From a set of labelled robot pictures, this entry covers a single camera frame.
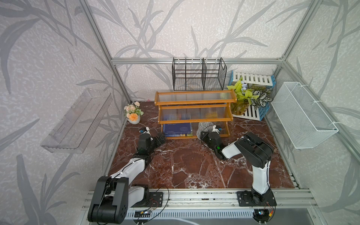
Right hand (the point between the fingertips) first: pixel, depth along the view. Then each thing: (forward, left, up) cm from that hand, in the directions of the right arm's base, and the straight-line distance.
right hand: (200, 131), depth 98 cm
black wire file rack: (+37, 0, +22) cm, 43 cm away
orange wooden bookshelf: (+14, +11, +3) cm, 18 cm away
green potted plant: (+14, -29, +20) cm, 38 cm away
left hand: (-6, +26, +6) cm, 28 cm away
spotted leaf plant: (+12, -39, +22) cm, 46 cm away
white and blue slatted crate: (+18, -48, -2) cm, 51 cm away
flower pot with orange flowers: (+11, +48, +8) cm, 50 cm away
